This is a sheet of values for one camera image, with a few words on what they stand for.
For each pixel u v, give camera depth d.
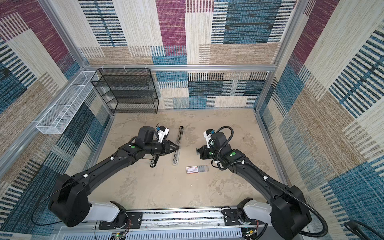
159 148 0.70
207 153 0.72
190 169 0.89
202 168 0.90
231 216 0.73
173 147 0.76
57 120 0.70
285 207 0.40
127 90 1.11
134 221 0.73
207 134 0.75
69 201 0.41
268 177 0.46
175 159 0.91
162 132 0.76
